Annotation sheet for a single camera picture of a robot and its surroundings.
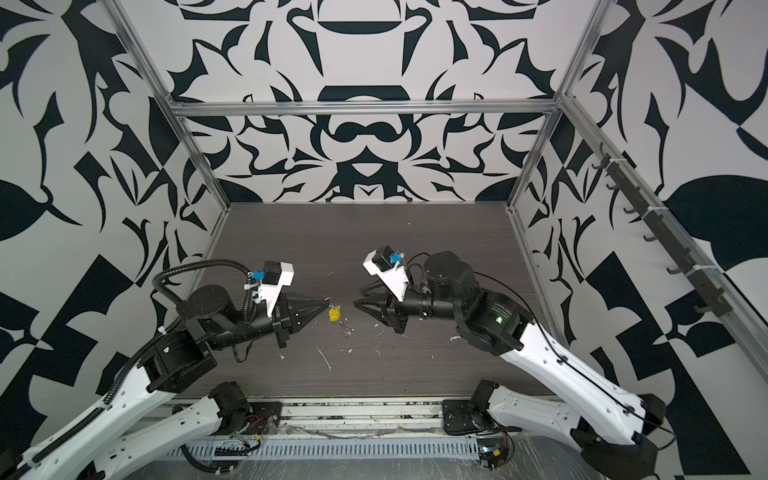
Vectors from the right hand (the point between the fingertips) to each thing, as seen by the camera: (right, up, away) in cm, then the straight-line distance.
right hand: (360, 297), depth 56 cm
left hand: (-6, 0, 0) cm, 6 cm away
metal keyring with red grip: (-4, -6, +8) cm, 11 cm away
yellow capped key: (-5, -4, +4) cm, 8 cm away
